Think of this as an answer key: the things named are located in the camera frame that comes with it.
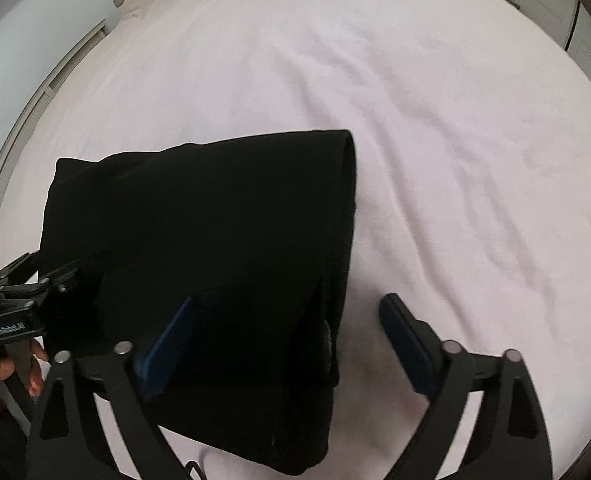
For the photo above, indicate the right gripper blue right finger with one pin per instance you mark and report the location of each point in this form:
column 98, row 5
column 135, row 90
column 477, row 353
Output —
column 509, row 439

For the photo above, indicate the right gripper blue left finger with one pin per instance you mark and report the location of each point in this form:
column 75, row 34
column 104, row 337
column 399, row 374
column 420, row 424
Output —
column 67, row 440

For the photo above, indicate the black pants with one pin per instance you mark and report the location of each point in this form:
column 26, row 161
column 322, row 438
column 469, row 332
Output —
column 250, row 240

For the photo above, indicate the pink bed sheet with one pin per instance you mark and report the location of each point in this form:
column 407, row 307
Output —
column 473, row 141

